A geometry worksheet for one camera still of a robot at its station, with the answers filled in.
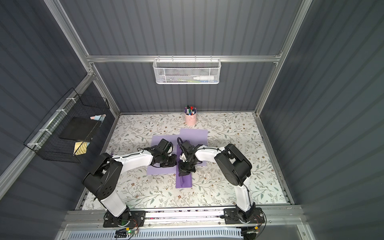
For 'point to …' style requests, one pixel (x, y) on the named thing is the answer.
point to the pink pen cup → (190, 115)
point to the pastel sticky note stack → (98, 117)
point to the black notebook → (79, 128)
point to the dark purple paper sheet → (184, 181)
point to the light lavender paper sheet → (184, 134)
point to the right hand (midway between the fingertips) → (178, 177)
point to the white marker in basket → (205, 77)
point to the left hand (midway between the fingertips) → (179, 164)
